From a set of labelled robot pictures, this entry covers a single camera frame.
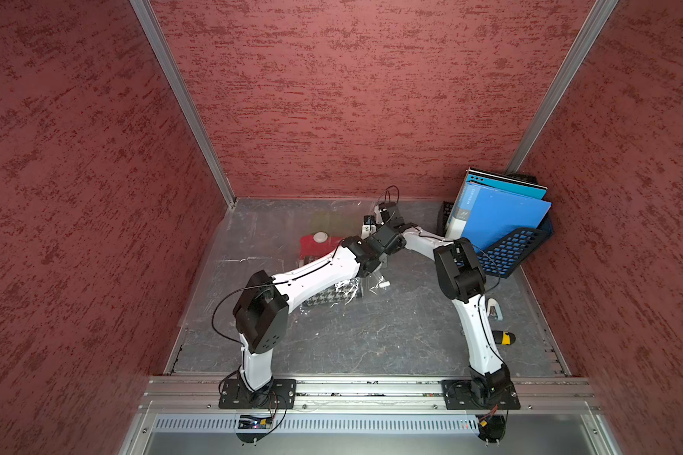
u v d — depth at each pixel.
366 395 0.76
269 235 1.10
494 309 0.88
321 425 0.77
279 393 0.74
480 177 0.87
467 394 0.73
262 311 0.46
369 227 0.74
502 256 0.90
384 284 0.83
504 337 0.83
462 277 0.62
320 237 1.03
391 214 0.88
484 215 0.87
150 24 0.73
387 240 0.64
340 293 0.86
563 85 0.85
